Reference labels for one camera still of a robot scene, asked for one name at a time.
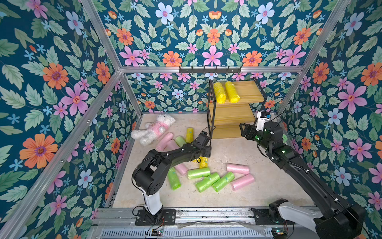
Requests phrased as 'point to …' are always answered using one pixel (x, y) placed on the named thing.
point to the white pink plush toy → (152, 130)
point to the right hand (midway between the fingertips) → (245, 124)
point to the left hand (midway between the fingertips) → (208, 148)
